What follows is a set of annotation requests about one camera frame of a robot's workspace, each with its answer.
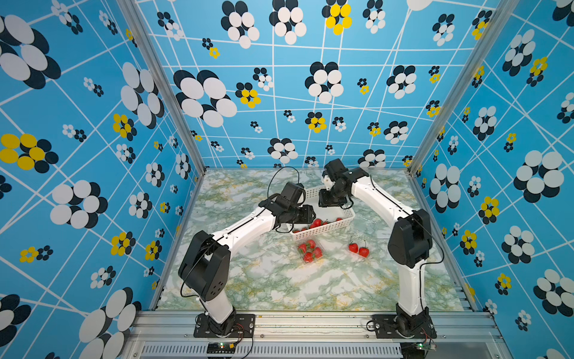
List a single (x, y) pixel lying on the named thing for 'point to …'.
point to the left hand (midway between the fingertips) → (314, 214)
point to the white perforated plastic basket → (326, 218)
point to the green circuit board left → (220, 348)
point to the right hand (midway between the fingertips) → (326, 202)
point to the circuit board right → (415, 350)
